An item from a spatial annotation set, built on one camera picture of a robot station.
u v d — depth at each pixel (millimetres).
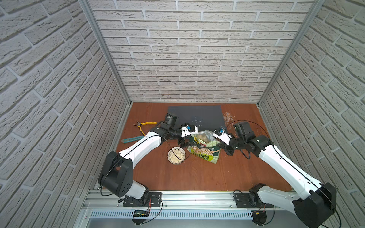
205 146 748
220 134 657
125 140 973
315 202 372
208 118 1043
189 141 813
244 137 586
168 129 658
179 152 874
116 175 424
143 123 1033
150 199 730
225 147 658
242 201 734
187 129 668
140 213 721
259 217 691
